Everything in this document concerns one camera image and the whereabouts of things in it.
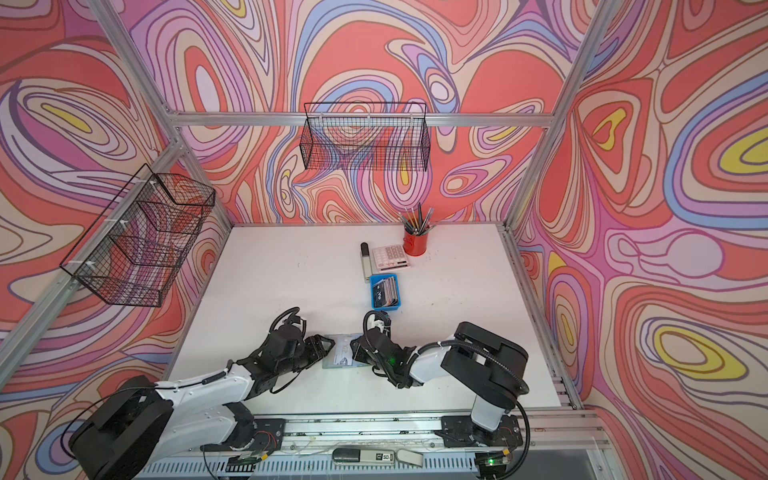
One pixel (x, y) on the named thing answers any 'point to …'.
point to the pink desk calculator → (390, 258)
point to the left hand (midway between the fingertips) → (338, 345)
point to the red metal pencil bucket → (415, 245)
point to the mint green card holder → (328, 360)
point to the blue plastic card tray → (379, 277)
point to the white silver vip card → (343, 349)
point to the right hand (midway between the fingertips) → (353, 350)
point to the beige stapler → (366, 261)
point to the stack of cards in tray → (385, 294)
